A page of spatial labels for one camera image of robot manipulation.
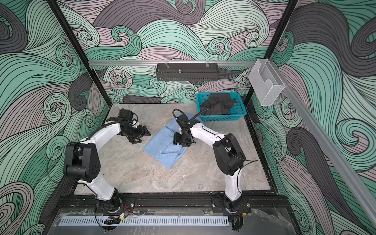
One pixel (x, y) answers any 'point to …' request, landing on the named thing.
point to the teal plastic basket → (238, 109)
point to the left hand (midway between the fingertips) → (147, 136)
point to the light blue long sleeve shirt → (160, 145)
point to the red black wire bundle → (114, 220)
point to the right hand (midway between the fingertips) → (177, 144)
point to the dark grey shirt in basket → (218, 104)
